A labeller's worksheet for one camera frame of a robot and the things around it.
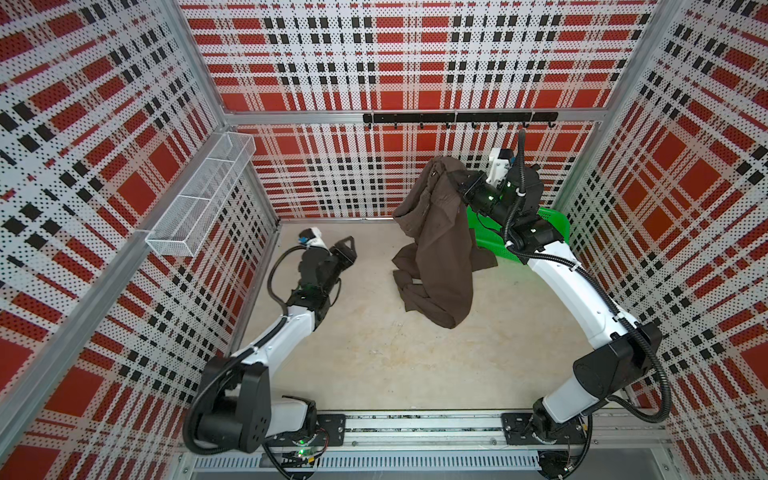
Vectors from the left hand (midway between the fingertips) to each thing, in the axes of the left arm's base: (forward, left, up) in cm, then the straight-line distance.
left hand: (358, 242), depth 85 cm
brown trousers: (-3, -24, -1) cm, 24 cm away
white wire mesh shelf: (+9, +55, -1) cm, 56 cm away
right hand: (+2, -24, +23) cm, 33 cm away
